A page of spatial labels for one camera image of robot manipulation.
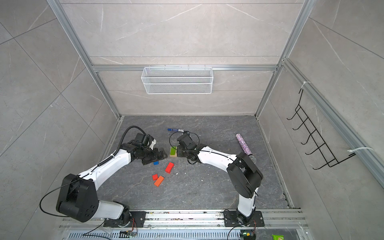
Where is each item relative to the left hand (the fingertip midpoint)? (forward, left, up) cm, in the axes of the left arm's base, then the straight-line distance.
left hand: (161, 154), depth 86 cm
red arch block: (-4, -4, -9) cm, 11 cm away
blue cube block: (-2, +4, -7) cm, 8 cm away
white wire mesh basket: (+46, -9, +20) cm, 51 cm away
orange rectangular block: (-12, +2, -10) cm, 16 cm away
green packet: (-41, -57, -8) cm, 71 cm away
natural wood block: (+4, -6, -9) cm, 12 cm away
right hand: (+4, -10, -2) cm, 11 cm away
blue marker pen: (+26, -7, -10) cm, 29 cm away
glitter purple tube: (+7, -53, -7) cm, 54 cm away
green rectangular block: (+8, -5, -9) cm, 13 cm away
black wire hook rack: (-5, -75, +22) cm, 79 cm away
